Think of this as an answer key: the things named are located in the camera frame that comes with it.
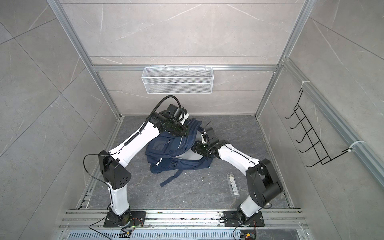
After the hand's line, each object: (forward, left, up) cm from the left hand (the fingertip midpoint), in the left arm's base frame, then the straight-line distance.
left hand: (190, 130), depth 81 cm
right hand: (-4, -2, -13) cm, 14 cm away
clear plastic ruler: (-24, -24, -22) cm, 40 cm away
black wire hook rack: (-18, -54, +11) cm, 58 cm away
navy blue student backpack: (-3, +18, -16) cm, 24 cm away
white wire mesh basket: (+39, +7, +6) cm, 40 cm away
